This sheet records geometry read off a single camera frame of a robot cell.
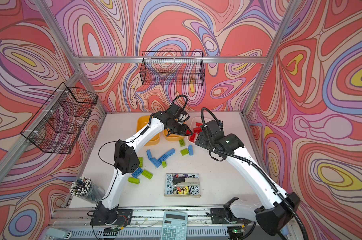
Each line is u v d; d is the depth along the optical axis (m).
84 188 0.66
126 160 0.56
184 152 0.96
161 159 0.93
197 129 1.05
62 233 0.67
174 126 0.78
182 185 0.82
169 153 0.94
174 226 0.69
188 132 0.85
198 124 1.10
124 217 0.73
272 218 0.38
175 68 0.96
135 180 0.83
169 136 0.99
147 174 0.86
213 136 0.53
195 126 1.11
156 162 0.91
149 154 0.94
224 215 0.68
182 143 1.00
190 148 0.96
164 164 0.91
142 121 1.08
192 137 1.02
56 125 0.68
